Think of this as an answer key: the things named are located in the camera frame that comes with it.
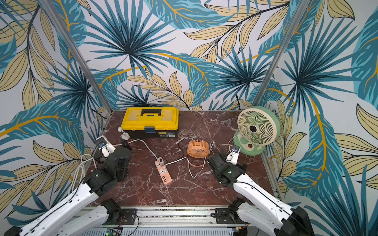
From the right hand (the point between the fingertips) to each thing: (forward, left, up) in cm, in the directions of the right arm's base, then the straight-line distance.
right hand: (233, 159), depth 79 cm
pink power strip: (-2, +39, -12) cm, 41 cm away
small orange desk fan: (+8, +18, -2) cm, 20 cm away
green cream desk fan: (+14, -15, +9) cm, 22 cm away
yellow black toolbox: (+24, +47, +3) cm, 53 cm away
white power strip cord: (+21, +60, -12) cm, 65 cm away
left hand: (+3, +60, +12) cm, 61 cm away
